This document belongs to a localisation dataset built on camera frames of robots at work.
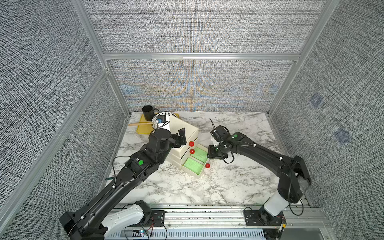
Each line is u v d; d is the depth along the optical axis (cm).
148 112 111
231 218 75
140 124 110
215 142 70
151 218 73
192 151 85
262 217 65
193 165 90
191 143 80
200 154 93
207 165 88
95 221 39
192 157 94
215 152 74
